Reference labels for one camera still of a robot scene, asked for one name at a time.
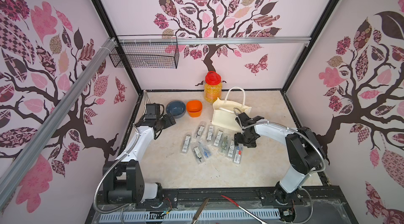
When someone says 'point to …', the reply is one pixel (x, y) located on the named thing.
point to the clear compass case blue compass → (205, 151)
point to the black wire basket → (146, 51)
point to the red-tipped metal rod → (238, 205)
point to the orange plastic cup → (194, 108)
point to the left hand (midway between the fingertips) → (168, 124)
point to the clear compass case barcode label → (210, 133)
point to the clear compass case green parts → (224, 144)
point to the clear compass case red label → (238, 154)
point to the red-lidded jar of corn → (213, 87)
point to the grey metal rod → (200, 211)
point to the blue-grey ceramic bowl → (178, 108)
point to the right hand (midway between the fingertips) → (239, 144)
